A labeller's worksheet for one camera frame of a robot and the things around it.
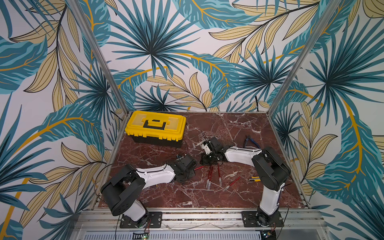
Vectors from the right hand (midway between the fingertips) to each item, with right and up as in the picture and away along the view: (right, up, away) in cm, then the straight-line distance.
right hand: (200, 162), depth 93 cm
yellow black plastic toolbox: (-24, +21, -5) cm, 33 cm away
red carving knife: (0, -3, -2) cm, 3 cm away
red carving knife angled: (+15, -12, -10) cm, 21 cm away
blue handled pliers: (+35, +15, +12) cm, 40 cm away
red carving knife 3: (+5, -10, -8) cm, 14 cm away
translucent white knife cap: (-4, +9, +7) cm, 12 cm away
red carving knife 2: (+4, -9, -8) cm, 12 cm away
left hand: (-5, -6, -6) cm, 10 cm away
